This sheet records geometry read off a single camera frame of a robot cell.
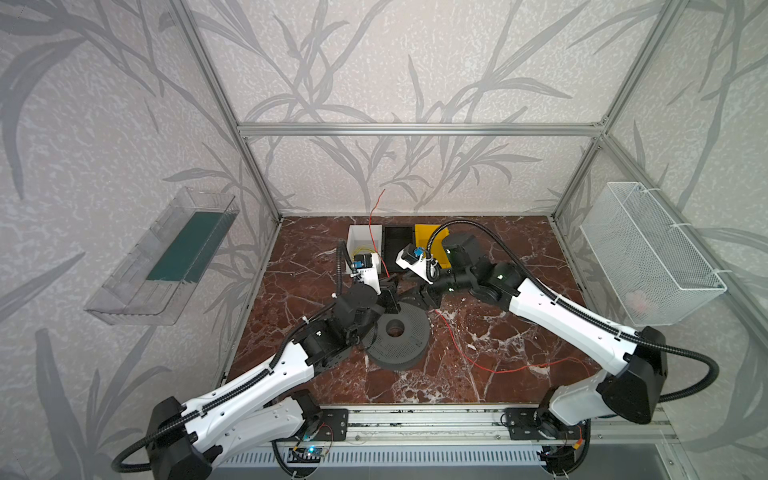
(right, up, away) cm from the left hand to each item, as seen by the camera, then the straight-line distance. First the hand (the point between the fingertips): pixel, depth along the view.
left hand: (407, 272), depth 71 cm
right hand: (-1, -1, 0) cm, 2 cm away
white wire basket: (+52, +1, -9) cm, 53 cm away
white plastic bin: (-18, +8, +41) cm, 46 cm away
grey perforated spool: (-2, -21, +12) cm, 24 cm away
